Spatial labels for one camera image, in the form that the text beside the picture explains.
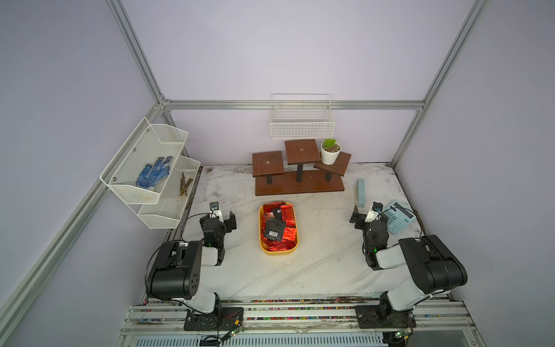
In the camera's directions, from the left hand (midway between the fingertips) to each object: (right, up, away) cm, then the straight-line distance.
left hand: (220, 215), depth 94 cm
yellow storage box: (+21, -12, -10) cm, 26 cm away
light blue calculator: (+82, -1, +4) cm, 82 cm away
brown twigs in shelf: (-16, +14, +1) cm, 21 cm away
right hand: (+65, +2, -2) cm, 65 cm away
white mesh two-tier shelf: (-24, +4, -5) cm, 25 cm away
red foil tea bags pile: (+31, 0, -2) cm, 31 cm away
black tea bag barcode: (+25, -4, -6) cm, 26 cm away
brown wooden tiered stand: (+43, +19, +19) cm, 51 cm away
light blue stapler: (+67, +10, +10) cm, 68 cm away
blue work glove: (-20, +17, -18) cm, 32 cm away
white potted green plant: (+49, +30, 0) cm, 58 cm away
